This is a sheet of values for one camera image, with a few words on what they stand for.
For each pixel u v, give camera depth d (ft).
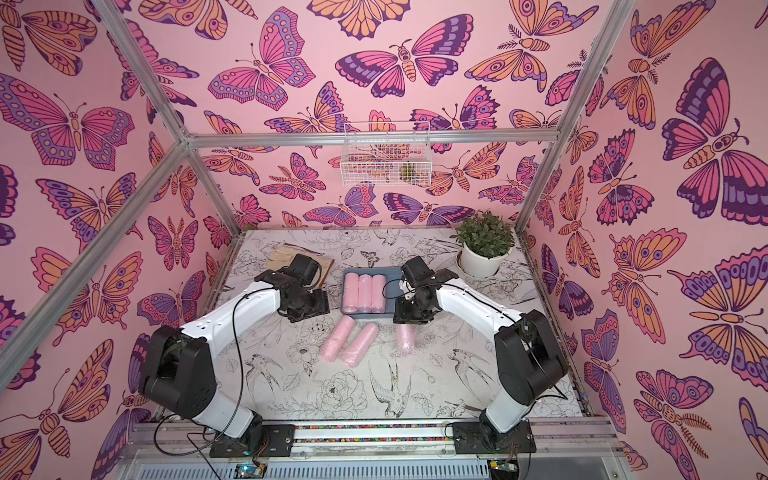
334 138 3.05
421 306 2.39
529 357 1.48
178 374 1.44
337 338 2.88
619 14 2.26
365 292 3.26
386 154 3.14
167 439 2.47
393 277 3.48
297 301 2.21
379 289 3.28
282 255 3.68
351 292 3.21
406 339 2.65
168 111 2.81
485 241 3.02
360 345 2.86
